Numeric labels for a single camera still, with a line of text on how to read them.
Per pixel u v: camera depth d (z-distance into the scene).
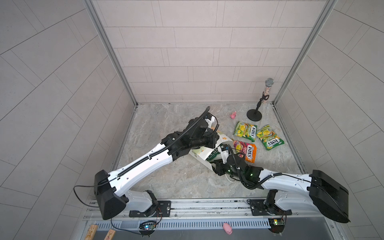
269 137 0.94
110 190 0.37
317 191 0.41
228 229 0.66
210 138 0.59
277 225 0.68
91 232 0.64
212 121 0.61
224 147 0.75
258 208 0.71
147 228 0.65
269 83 0.86
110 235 0.63
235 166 0.58
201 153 0.72
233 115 1.08
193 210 0.72
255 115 1.08
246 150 0.89
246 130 0.97
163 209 0.71
